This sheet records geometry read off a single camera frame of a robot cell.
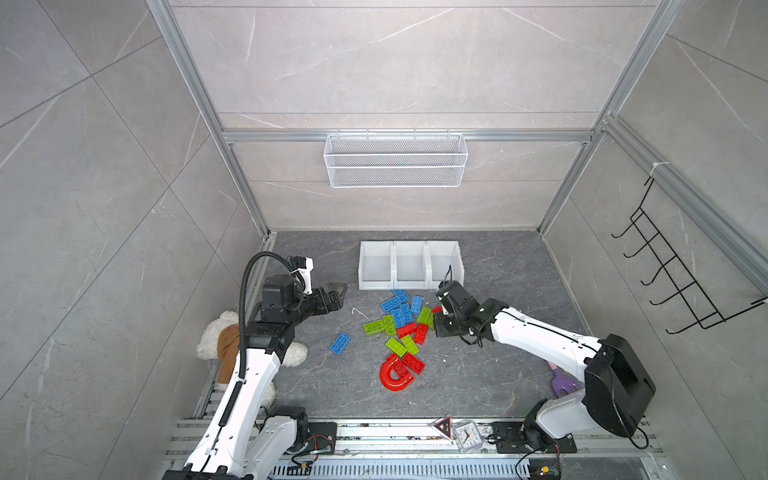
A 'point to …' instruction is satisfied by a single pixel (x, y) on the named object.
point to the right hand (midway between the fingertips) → (437, 320)
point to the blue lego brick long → (390, 304)
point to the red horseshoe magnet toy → (386, 378)
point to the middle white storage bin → (410, 265)
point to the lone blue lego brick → (340, 344)
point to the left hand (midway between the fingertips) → (331, 282)
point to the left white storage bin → (376, 265)
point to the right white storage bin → (439, 255)
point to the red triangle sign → (446, 426)
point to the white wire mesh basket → (389, 160)
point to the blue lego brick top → (402, 295)
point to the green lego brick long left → (386, 325)
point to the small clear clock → (467, 435)
